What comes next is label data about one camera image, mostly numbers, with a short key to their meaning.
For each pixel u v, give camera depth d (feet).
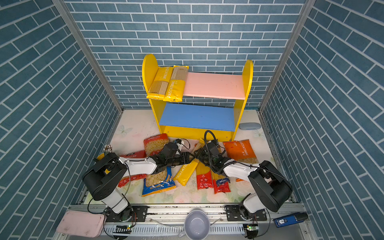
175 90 2.31
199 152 2.62
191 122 3.05
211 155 2.23
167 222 2.37
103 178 1.49
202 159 2.60
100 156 2.76
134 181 2.59
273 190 1.44
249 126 3.45
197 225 2.32
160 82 2.44
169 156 2.36
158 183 2.58
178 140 2.73
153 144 3.05
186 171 2.79
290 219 2.27
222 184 2.64
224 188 2.63
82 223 2.36
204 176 2.77
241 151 3.01
